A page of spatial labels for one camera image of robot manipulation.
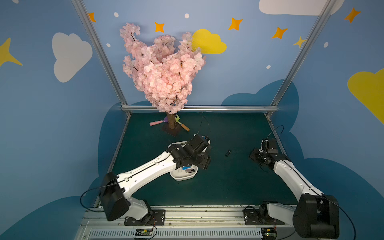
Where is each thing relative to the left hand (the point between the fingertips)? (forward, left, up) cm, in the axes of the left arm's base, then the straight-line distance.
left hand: (206, 157), depth 76 cm
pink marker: (+39, +37, -18) cm, 57 cm away
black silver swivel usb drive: (+1, +9, -19) cm, 21 cm away
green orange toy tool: (+44, +21, -19) cm, 52 cm away
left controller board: (-31, +30, -20) cm, 48 cm away
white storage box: (-2, +14, -20) cm, 24 cm away
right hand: (+9, -30, -10) cm, 33 cm away
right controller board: (-30, -32, -21) cm, 49 cm away
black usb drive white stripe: (+14, -17, -19) cm, 29 cm away
